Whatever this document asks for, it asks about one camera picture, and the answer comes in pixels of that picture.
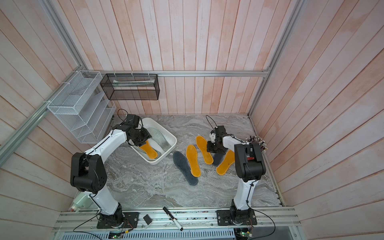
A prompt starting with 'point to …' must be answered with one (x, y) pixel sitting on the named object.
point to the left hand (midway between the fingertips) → (150, 139)
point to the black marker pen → (174, 220)
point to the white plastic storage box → (163, 141)
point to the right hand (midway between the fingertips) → (208, 148)
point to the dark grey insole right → (217, 158)
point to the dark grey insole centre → (181, 161)
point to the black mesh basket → (131, 86)
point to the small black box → (147, 219)
